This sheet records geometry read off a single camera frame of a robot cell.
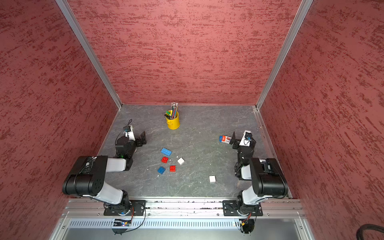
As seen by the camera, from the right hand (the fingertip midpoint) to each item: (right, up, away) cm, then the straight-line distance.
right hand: (240, 134), depth 89 cm
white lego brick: (-37, -16, 0) cm, 40 cm away
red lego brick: (-47, -16, 0) cm, 49 cm away
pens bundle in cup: (-44, +13, +11) cm, 47 cm away
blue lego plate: (-46, -11, +3) cm, 48 cm away
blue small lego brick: (-48, -21, -4) cm, 52 cm away
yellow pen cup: (-43, +6, +12) cm, 45 cm away
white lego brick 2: (-18, -25, -6) cm, 31 cm away
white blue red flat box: (-7, -4, +11) cm, 14 cm away
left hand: (-65, 0, +4) cm, 65 cm away
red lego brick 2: (-41, -19, -4) cm, 46 cm away
